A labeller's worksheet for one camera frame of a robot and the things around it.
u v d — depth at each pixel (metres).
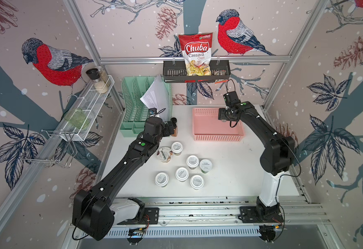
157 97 0.96
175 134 1.04
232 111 0.67
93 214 0.38
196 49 0.80
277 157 0.50
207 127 1.01
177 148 0.91
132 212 0.61
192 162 0.85
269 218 0.68
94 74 0.78
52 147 0.58
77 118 0.68
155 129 0.57
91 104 0.80
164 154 0.90
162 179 0.80
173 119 1.01
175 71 0.95
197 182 0.78
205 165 0.85
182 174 0.81
